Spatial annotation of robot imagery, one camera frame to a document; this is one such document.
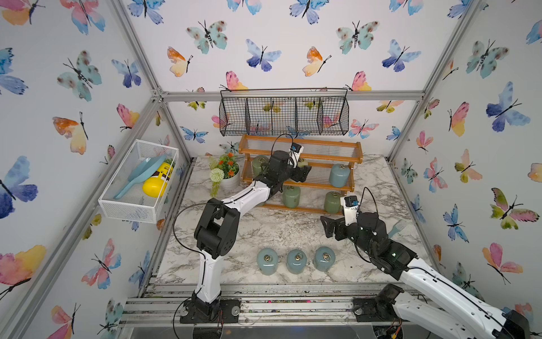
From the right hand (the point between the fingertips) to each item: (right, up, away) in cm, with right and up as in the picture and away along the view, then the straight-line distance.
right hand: (335, 212), depth 76 cm
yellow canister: (-10, +18, +11) cm, 23 cm away
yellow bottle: (-60, +10, -6) cm, 61 cm away
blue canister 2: (-24, -18, +1) cm, 30 cm away
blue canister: (+5, +14, +11) cm, 18 cm away
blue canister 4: (-3, -17, +1) cm, 17 cm away
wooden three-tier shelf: (-4, +21, +5) cm, 22 cm away
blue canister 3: (-13, -18, +2) cm, 23 cm away
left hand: (-9, +20, +15) cm, 26 cm away
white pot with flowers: (-45, +15, +22) cm, 52 cm away
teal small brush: (+32, -9, +18) cm, 38 cm away
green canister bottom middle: (-15, +4, +20) cm, 25 cm away
